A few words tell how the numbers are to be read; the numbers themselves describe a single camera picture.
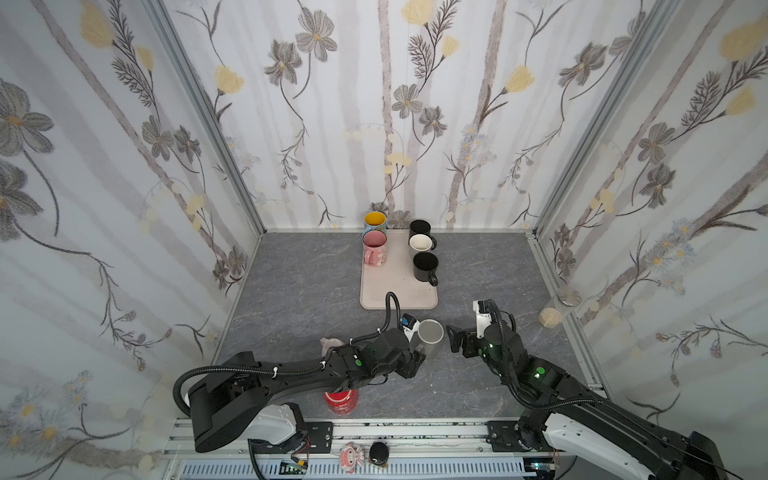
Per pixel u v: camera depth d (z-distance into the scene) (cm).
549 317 93
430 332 82
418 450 73
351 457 69
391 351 61
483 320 69
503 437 74
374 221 112
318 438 74
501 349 57
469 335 70
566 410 52
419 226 110
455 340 72
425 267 104
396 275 108
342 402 73
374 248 101
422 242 107
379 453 64
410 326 72
